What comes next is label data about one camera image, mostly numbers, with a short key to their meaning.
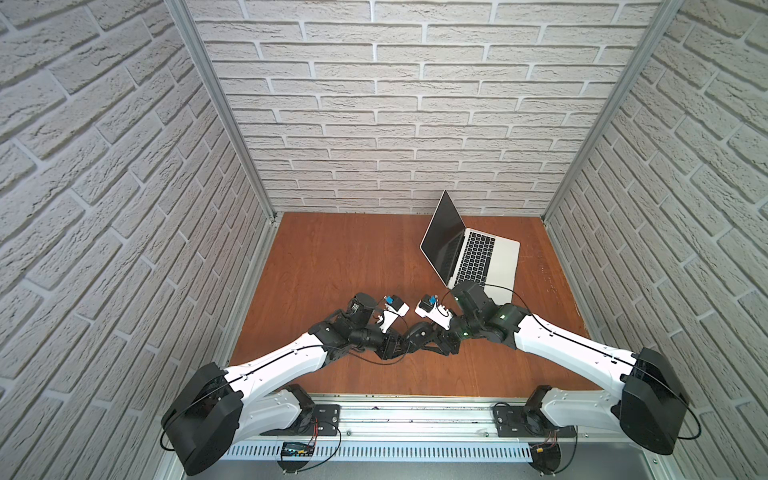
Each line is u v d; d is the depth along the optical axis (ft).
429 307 2.23
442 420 2.48
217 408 1.32
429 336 2.35
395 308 2.32
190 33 2.39
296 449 2.36
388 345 2.19
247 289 3.38
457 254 3.52
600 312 3.05
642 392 1.32
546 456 2.27
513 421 2.40
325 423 2.43
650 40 2.39
